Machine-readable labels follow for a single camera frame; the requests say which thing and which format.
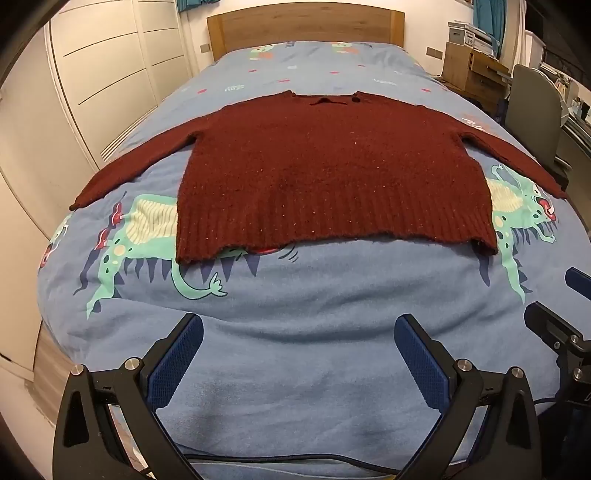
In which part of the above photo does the white printer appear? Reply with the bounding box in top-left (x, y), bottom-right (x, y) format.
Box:
top-left (473, 0), bottom-right (514, 61)

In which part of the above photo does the wooden nightstand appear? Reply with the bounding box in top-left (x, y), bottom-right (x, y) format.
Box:
top-left (442, 41), bottom-right (511, 106)

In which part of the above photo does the grey storage box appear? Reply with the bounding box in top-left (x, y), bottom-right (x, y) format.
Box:
top-left (449, 24), bottom-right (476, 47)

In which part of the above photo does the white wardrobe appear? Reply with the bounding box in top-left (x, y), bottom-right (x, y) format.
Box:
top-left (0, 0), bottom-right (206, 384)

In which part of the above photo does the dark red knitted sweater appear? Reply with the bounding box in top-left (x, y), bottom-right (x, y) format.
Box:
top-left (69, 91), bottom-right (568, 266)

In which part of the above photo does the wooden bed headboard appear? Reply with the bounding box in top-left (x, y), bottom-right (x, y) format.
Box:
top-left (207, 8), bottom-right (406, 62)

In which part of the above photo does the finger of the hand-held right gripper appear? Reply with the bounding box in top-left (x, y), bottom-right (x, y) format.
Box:
top-left (564, 266), bottom-right (591, 299)
top-left (523, 302), bottom-right (585, 352)

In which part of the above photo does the teal curtain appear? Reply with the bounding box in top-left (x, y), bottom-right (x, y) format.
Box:
top-left (178, 0), bottom-right (223, 13)

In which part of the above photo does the grey chair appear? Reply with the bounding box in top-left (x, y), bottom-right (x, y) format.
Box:
top-left (505, 64), bottom-right (574, 186)

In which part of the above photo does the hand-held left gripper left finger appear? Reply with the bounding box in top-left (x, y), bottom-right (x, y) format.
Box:
top-left (52, 312), bottom-right (205, 480)

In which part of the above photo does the blue cartoon printed blanket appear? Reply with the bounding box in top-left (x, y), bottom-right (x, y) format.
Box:
top-left (37, 41), bottom-right (591, 468)

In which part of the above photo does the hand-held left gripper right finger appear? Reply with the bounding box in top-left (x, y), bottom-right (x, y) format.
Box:
top-left (394, 314), bottom-right (543, 480)

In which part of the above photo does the black cable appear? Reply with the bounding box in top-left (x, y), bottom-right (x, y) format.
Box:
top-left (178, 445), bottom-right (403, 477)

